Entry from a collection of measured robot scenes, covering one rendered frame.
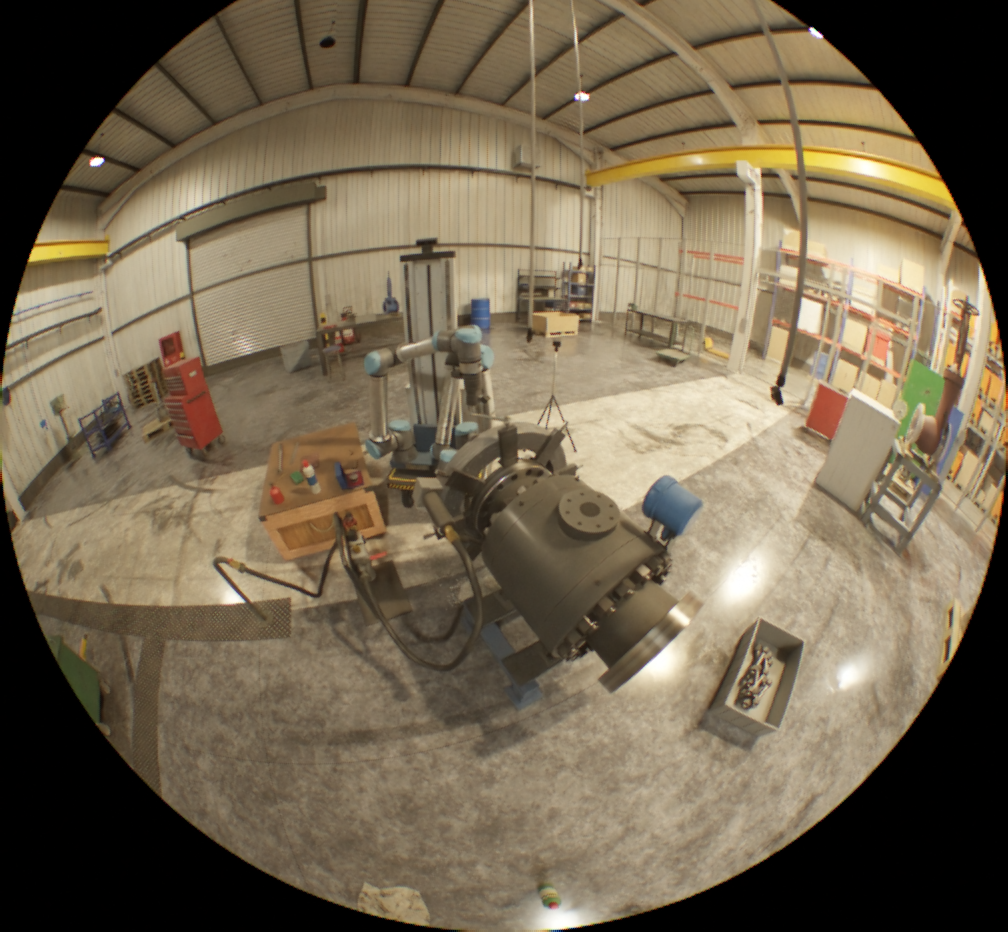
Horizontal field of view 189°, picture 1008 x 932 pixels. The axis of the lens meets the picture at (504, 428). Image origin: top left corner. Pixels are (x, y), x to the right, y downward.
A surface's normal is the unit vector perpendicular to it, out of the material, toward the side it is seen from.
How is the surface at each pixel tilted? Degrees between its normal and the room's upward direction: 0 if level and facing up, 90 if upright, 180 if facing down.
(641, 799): 0
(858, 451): 90
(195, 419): 90
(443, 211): 90
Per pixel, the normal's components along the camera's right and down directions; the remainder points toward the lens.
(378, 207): 0.41, 0.44
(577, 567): -0.43, -0.63
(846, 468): -0.91, 0.19
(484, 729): 0.01, -0.88
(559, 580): -0.59, -0.46
